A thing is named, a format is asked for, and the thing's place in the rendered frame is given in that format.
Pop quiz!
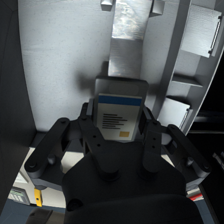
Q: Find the small grey block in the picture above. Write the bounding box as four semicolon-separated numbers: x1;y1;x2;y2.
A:
149;0;165;18
100;0;114;12

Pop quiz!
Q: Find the grey keypad card terminal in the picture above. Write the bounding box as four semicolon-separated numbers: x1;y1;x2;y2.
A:
7;186;32;206

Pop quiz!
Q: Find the brown rounded object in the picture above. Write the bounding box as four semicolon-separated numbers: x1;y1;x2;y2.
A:
27;208;66;224

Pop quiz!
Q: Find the shiny metal clip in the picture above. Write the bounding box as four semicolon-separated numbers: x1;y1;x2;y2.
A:
107;0;153;79

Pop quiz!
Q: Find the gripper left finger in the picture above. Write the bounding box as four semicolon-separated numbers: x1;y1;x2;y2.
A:
24;98;122;191

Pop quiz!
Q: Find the light grey cash drawer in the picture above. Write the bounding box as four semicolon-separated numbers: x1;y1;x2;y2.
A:
17;0;224;155

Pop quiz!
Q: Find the grey keycard holder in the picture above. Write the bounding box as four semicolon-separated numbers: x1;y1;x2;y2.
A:
93;75;150;144

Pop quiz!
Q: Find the dark grey cabinet panel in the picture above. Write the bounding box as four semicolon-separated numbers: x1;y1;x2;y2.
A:
0;0;38;202

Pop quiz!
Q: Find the yellow box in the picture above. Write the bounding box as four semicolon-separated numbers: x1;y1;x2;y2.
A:
34;187;43;208

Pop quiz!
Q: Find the white paper slip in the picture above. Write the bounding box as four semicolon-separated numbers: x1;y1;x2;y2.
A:
13;172;29;184

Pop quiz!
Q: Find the red and white object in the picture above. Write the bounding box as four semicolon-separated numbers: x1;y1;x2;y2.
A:
186;191;205;202

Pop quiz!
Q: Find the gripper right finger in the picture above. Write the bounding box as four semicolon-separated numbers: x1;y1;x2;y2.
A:
138;106;211;191

